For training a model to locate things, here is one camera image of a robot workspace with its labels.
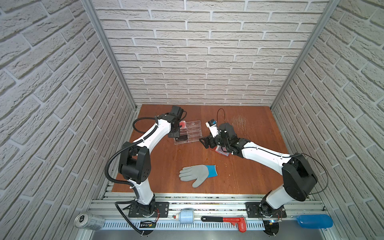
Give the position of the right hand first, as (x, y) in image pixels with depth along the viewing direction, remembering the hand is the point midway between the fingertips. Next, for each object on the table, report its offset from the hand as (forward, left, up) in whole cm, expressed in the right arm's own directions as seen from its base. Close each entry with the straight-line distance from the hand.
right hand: (205, 135), depth 85 cm
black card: (+8, +14, -14) cm, 21 cm away
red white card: (+15, +13, -6) cm, 20 cm away
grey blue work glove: (-16, +5, -15) cm, 23 cm away
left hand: (+10, +15, -1) cm, 18 cm away
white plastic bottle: (-38, +13, -6) cm, 41 cm away
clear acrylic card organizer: (+12, +6, -11) cm, 17 cm away
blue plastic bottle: (-45, -50, -16) cm, 69 cm away
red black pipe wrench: (-42, -13, -13) cm, 46 cm away
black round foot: (-46, -27, -17) cm, 56 cm away
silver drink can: (-37, +52, 0) cm, 64 cm away
